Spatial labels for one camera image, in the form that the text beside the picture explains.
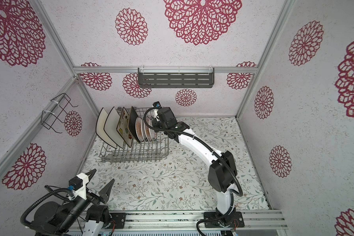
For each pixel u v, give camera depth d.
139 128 1.03
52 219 0.40
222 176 0.50
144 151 1.00
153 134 1.06
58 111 0.80
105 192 0.52
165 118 0.61
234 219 0.72
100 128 0.88
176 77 0.93
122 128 0.93
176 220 0.75
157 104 0.70
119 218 0.75
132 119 0.97
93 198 0.50
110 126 0.91
